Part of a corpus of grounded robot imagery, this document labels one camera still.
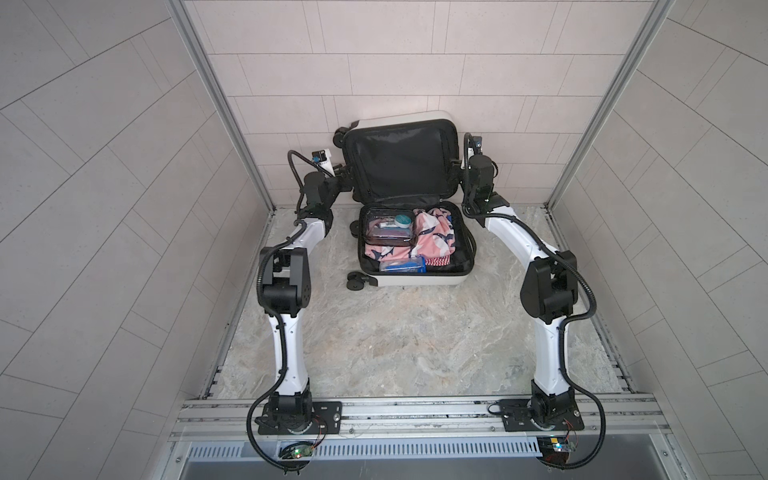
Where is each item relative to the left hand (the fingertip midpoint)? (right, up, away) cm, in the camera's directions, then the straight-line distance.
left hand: (354, 156), depth 92 cm
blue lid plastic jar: (+19, -34, -2) cm, 39 cm away
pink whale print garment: (+25, -25, +4) cm, 36 cm away
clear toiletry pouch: (+11, -22, +7) cm, 26 cm away
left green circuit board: (-8, -71, -28) cm, 77 cm away
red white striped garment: (+27, -33, +4) cm, 43 cm away
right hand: (+32, +1, -2) cm, 32 cm away
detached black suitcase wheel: (+1, -39, -1) cm, 39 cm away
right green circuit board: (+50, -73, -25) cm, 92 cm away
